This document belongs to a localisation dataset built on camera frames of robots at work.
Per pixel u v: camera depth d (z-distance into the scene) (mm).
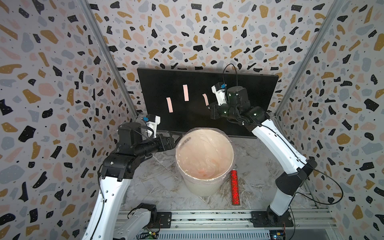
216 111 616
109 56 860
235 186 835
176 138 576
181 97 700
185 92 688
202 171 800
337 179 731
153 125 563
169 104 731
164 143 533
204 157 866
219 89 604
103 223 362
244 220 762
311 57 881
